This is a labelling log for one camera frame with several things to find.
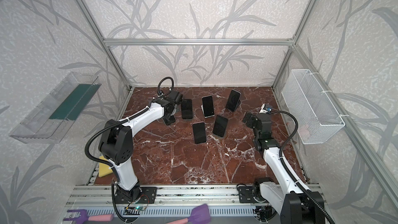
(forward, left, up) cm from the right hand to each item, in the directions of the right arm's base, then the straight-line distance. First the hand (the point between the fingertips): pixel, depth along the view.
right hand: (255, 110), depth 84 cm
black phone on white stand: (+12, +26, -12) cm, 31 cm away
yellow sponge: (-26, +81, -16) cm, 87 cm away
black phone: (-9, +31, -8) cm, 33 cm away
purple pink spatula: (-46, +30, -17) cm, 57 cm away
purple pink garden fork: (-47, +81, -17) cm, 95 cm away
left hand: (+8, +49, -5) cm, 50 cm away
